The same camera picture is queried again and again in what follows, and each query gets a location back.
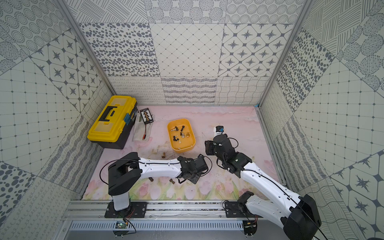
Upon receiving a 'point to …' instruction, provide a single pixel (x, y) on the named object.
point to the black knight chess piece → (183, 127)
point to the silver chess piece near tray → (176, 128)
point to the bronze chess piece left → (163, 156)
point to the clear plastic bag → (142, 131)
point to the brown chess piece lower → (171, 180)
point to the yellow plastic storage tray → (181, 134)
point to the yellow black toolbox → (112, 125)
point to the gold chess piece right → (188, 135)
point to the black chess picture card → (146, 115)
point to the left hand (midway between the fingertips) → (197, 173)
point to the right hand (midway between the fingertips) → (209, 143)
